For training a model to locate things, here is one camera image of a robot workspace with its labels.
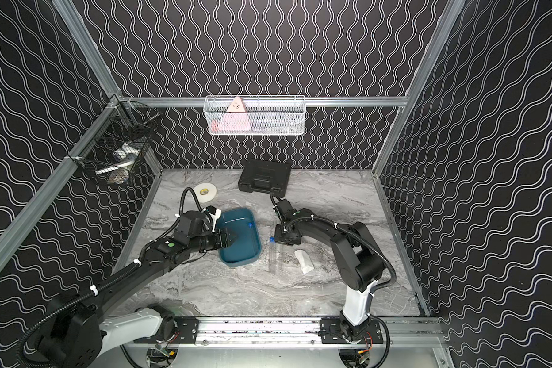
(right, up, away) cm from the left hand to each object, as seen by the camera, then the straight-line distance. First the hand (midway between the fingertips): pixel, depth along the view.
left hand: (234, 233), depth 81 cm
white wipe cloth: (+26, -12, +6) cm, 29 cm away
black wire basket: (-50, +32, +11) cm, 61 cm away
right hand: (+17, -5, +13) cm, 22 cm away
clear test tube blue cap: (+13, -11, +11) cm, 20 cm away
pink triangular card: (-1, +44, +10) cm, 45 cm away
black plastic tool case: (+10, +22, +27) cm, 36 cm away
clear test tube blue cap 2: (+15, -11, +10) cm, 21 cm away
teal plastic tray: (+1, +1, +18) cm, 18 cm away
